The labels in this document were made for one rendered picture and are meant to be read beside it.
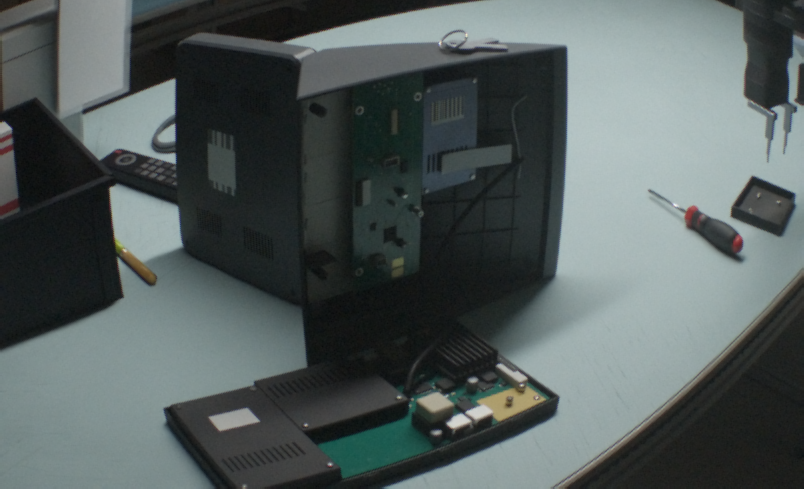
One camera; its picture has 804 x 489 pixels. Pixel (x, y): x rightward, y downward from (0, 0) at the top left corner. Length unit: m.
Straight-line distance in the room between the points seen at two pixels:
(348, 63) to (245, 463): 0.30
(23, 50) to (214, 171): 0.36
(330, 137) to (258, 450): 0.24
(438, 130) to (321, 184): 0.10
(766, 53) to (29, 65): 0.85
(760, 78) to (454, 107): 0.39
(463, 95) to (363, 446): 0.28
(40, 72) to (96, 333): 0.38
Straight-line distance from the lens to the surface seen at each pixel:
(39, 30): 1.08
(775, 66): 1.02
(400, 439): 0.70
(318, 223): 0.76
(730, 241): 0.97
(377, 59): 0.76
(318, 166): 0.74
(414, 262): 0.81
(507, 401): 0.73
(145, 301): 0.87
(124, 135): 1.23
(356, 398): 0.71
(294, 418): 0.69
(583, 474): 0.69
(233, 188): 0.86
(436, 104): 0.78
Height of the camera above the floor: 1.45
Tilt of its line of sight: 27 degrees down
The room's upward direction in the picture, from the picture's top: 1 degrees clockwise
